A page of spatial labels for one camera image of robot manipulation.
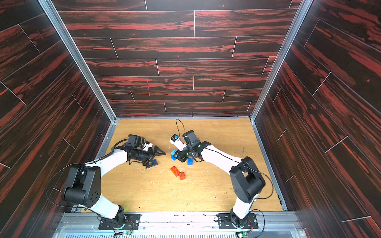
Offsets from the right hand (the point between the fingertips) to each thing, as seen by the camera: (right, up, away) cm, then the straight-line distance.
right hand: (179, 152), depth 89 cm
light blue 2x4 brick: (-3, 0, -5) cm, 6 cm away
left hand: (-10, -3, -2) cm, 11 cm away
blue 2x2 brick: (-16, -6, +3) cm, 18 cm away
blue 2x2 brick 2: (+7, -7, +4) cm, 10 cm away
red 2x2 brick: (+2, -14, -3) cm, 14 cm away
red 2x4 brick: (-3, -12, +1) cm, 13 cm away
